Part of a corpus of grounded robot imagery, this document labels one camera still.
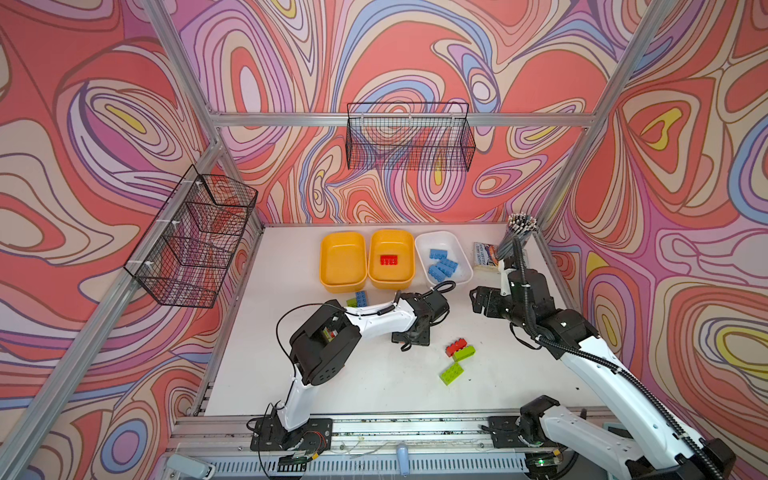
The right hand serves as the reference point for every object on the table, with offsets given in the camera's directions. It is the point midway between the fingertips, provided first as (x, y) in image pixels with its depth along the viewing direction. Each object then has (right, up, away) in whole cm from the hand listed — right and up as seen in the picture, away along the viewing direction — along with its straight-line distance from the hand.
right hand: (487, 301), depth 77 cm
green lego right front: (-8, -21, +5) cm, 23 cm away
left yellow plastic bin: (-43, +9, +33) cm, 55 cm away
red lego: (-26, +10, +28) cm, 40 cm away
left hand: (-16, -13, +12) cm, 24 cm away
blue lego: (-8, +12, +30) cm, 33 cm away
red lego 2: (-6, -15, +9) cm, 19 cm away
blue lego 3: (-9, +6, +24) cm, 27 cm away
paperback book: (+9, +11, +29) cm, 32 cm away
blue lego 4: (-34, -2, +19) cm, 39 cm away
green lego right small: (-4, -17, +8) cm, 19 cm away
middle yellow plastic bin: (-25, +17, +34) cm, 45 cm away
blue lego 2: (-4, +8, +27) cm, 29 cm away
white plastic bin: (-4, +18, +34) cm, 39 cm away
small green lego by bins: (-37, -3, +17) cm, 41 cm away
